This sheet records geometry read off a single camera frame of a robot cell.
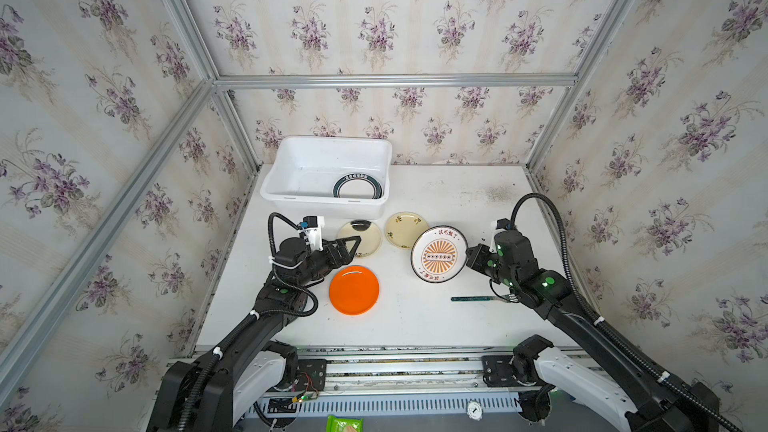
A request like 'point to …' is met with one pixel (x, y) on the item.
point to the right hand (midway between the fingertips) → (463, 252)
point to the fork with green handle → (479, 298)
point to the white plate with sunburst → (438, 254)
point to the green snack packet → (336, 424)
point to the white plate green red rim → (358, 186)
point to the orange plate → (354, 290)
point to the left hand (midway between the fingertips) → (351, 238)
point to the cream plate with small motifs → (402, 228)
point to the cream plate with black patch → (370, 237)
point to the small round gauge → (475, 410)
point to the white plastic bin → (305, 170)
